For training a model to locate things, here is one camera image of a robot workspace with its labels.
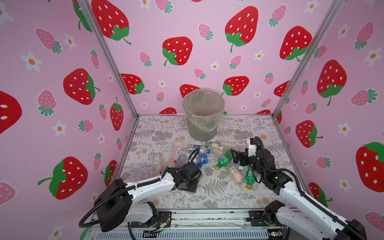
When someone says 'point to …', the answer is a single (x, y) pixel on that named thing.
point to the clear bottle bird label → (217, 148)
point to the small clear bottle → (157, 166)
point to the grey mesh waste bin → (197, 132)
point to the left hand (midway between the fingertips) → (194, 186)
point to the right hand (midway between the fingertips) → (238, 149)
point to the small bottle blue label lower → (208, 158)
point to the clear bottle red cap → (176, 152)
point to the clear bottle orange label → (236, 176)
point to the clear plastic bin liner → (204, 107)
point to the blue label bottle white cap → (240, 168)
